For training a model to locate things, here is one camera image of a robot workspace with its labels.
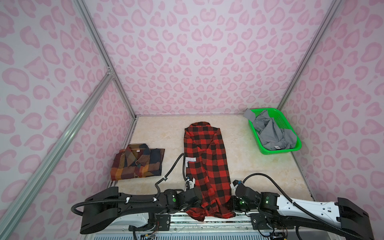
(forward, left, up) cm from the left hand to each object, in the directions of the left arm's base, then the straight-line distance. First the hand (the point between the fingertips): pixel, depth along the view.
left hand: (201, 200), depth 79 cm
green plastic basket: (+48, -59, +5) cm, 77 cm away
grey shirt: (+38, -49, +3) cm, 62 cm away
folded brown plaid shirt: (+23, +38, +3) cm, 45 cm away
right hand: (-4, -12, +1) cm, 13 cm away
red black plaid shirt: (+15, -5, +1) cm, 16 cm away
